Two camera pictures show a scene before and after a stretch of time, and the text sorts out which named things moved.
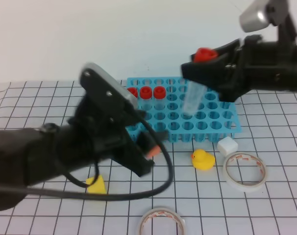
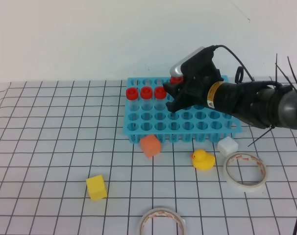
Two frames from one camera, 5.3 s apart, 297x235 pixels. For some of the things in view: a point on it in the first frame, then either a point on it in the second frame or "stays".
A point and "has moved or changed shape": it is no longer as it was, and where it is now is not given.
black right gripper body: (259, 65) → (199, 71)
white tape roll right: (245, 188) stays
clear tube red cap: (195, 91) has moved or changed shape
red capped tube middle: (145, 95) stays
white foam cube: (227, 146) stays
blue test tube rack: (161, 101) stays
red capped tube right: (159, 95) stays
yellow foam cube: (98, 187) stays
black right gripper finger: (212, 74) → (181, 101)
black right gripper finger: (229, 49) → (174, 90)
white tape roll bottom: (159, 209) stays
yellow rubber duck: (203, 160) stays
